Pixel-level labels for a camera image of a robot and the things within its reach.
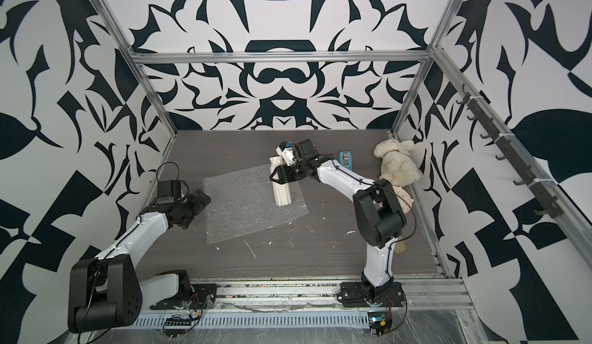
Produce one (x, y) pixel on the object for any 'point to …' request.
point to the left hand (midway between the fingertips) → (200, 201)
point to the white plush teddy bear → (398, 166)
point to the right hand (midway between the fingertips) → (276, 172)
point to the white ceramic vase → (283, 192)
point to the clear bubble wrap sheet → (243, 202)
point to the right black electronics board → (379, 323)
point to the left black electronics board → (175, 326)
